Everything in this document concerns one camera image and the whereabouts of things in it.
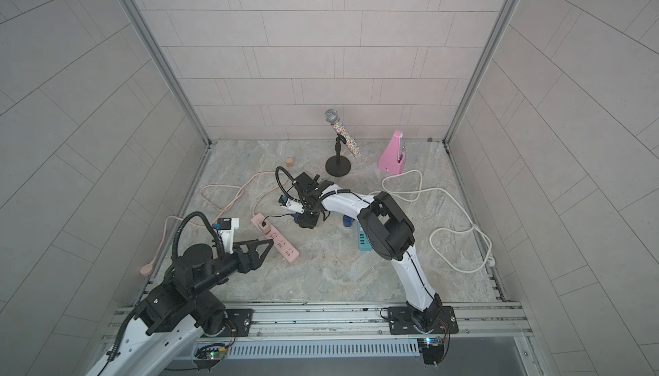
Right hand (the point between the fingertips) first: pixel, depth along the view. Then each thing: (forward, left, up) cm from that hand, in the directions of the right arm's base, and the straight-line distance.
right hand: (306, 215), depth 95 cm
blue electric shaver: (-6, +2, +10) cm, 12 cm away
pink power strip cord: (-17, +51, +1) cm, 53 cm away
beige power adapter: (-8, +12, +9) cm, 17 cm away
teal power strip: (-13, -20, +2) cm, 24 cm away
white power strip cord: (+7, -36, 0) cm, 37 cm away
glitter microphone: (+21, -12, +29) cm, 38 cm away
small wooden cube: (+24, +8, +3) cm, 25 cm away
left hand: (-18, +7, +17) cm, 25 cm away
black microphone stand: (+22, -13, +1) cm, 26 cm away
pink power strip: (-16, +4, +3) cm, 17 cm away
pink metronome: (+19, -35, +7) cm, 41 cm away
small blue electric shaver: (-6, -15, +4) cm, 17 cm away
